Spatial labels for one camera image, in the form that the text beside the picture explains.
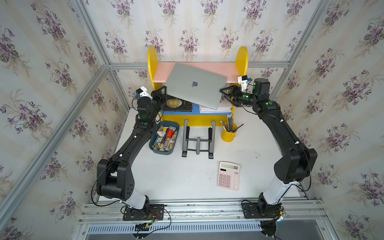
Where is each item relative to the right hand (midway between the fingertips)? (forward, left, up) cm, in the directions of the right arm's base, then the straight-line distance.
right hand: (223, 93), depth 75 cm
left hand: (0, +27, +3) cm, 27 cm away
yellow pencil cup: (-5, -7, -32) cm, 34 cm away
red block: (-2, +32, -34) cm, 47 cm away
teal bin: (-6, +35, -34) cm, 49 cm away
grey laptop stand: (-9, +4, -30) cm, 32 cm away
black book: (+14, +29, -22) cm, 39 cm away
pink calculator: (-30, -5, -36) cm, 47 cm away
